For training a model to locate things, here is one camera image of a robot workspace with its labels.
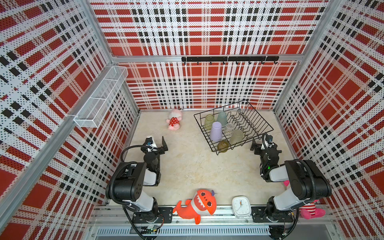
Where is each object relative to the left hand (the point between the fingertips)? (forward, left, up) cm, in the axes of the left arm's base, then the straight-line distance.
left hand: (155, 140), depth 88 cm
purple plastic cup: (+7, -37, -3) cm, 38 cm away
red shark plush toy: (-33, -29, -4) cm, 44 cm away
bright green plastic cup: (+19, -33, -4) cm, 39 cm away
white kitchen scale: (-34, -48, -10) cm, 60 cm away
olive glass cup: (-2, -41, -5) cm, 41 cm away
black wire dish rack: (+26, -61, -9) cm, 67 cm away
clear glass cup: (+15, -48, -8) cm, 51 cm away
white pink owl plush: (-37, -79, -7) cm, 87 cm away
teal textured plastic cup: (+21, -43, -3) cm, 48 cm away
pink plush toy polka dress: (+25, -9, -6) cm, 27 cm away
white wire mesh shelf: (+16, +41, +7) cm, 45 cm away
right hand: (+1, -65, -3) cm, 65 cm away
